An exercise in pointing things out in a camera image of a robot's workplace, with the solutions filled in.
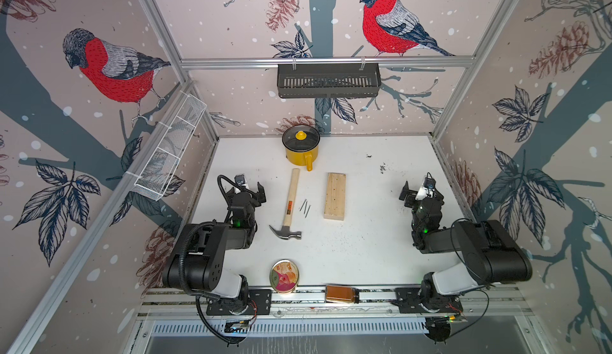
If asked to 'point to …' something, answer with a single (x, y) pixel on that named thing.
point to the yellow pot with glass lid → (300, 143)
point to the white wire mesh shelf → (167, 149)
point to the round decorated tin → (284, 276)
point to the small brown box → (342, 293)
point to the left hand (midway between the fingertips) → (249, 180)
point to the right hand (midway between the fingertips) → (421, 182)
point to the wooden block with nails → (335, 196)
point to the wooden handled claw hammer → (287, 230)
